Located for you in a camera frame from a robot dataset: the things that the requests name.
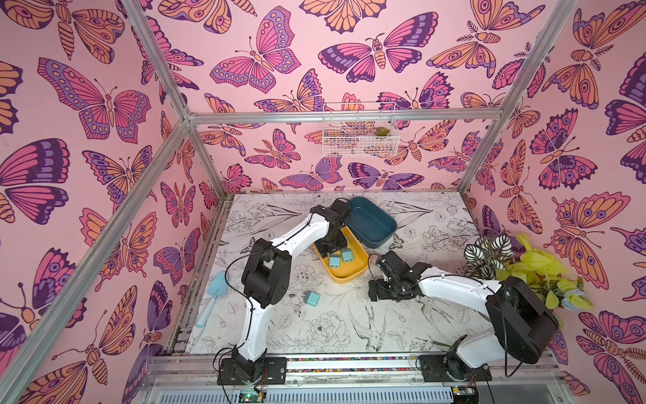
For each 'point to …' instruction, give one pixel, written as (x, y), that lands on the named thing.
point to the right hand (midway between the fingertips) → (380, 291)
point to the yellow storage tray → (346, 263)
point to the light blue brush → (218, 286)
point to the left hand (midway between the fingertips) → (342, 248)
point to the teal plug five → (312, 298)
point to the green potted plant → (499, 259)
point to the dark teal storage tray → (369, 223)
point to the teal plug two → (346, 254)
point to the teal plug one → (335, 261)
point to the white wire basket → (360, 130)
